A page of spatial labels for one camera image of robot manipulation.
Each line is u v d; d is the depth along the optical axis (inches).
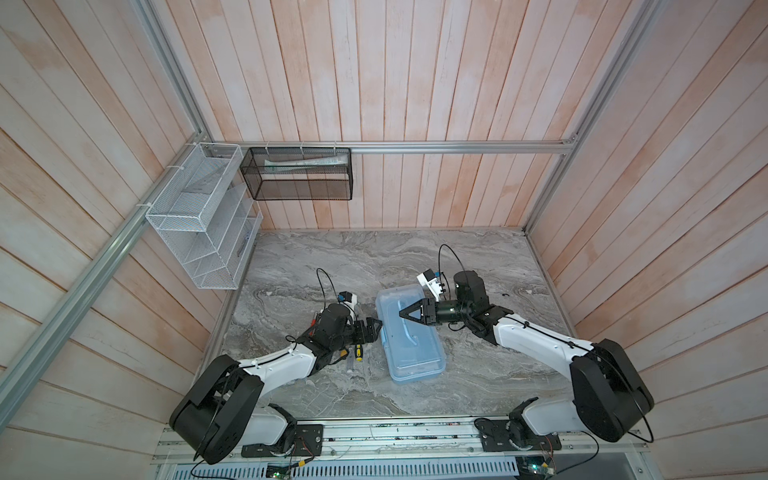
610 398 16.8
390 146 37.9
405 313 30.5
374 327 30.8
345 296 31.4
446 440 29.4
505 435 28.5
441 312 28.3
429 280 30.0
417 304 29.3
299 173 40.9
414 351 30.8
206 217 28.2
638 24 27.7
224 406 16.6
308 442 28.8
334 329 26.8
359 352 33.8
